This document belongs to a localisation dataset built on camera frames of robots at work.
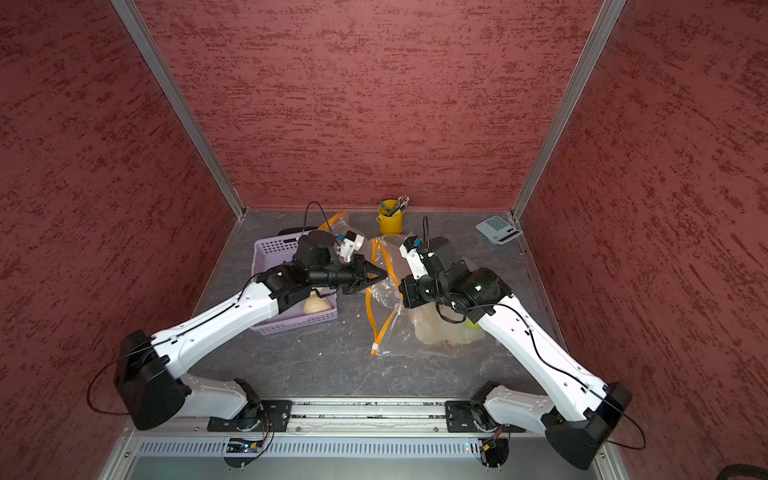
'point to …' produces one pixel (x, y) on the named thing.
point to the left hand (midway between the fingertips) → (385, 280)
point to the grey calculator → (498, 230)
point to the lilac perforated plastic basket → (270, 253)
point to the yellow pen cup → (390, 225)
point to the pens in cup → (401, 204)
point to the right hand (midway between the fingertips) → (401, 295)
